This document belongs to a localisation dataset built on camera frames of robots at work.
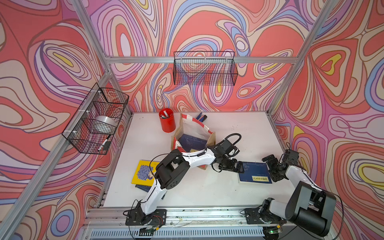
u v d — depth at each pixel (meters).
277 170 0.74
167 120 1.02
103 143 0.72
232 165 0.77
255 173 0.85
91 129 0.73
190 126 0.95
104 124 0.69
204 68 0.96
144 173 0.86
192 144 0.93
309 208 0.44
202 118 1.15
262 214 0.69
